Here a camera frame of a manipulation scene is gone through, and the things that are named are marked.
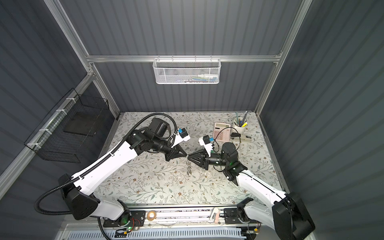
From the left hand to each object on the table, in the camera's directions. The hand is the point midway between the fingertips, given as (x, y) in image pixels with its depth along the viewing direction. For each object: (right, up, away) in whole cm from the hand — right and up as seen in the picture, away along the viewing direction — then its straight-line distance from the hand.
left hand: (186, 154), depth 69 cm
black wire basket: (-59, +10, +3) cm, 60 cm away
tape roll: (-18, -32, +6) cm, 38 cm away
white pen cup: (+35, +15, +33) cm, 50 cm away
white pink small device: (+14, -31, +3) cm, 34 cm away
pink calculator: (+23, +9, +36) cm, 44 cm away
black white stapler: (+34, +5, +32) cm, 47 cm away
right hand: (+2, -3, 0) cm, 4 cm away
